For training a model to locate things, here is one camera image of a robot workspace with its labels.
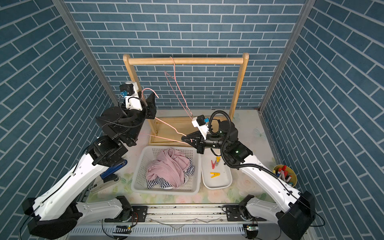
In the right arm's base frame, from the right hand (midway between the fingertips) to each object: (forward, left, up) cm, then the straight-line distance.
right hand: (186, 139), depth 62 cm
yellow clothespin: (+9, -16, -32) cm, 37 cm away
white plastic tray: (-4, -20, -33) cm, 39 cm away
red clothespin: (+6, -14, -34) cm, 37 cm away
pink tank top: (-1, +10, -24) cm, 25 cm away
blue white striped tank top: (-9, +16, -29) cm, 34 cm away
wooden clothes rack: (+27, +18, -31) cm, 45 cm away
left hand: (+9, +12, +17) cm, 23 cm away
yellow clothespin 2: (-1, -15, -34) cm, 37 cm away
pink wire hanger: (+54, +17, -9) cm, 57 cm away
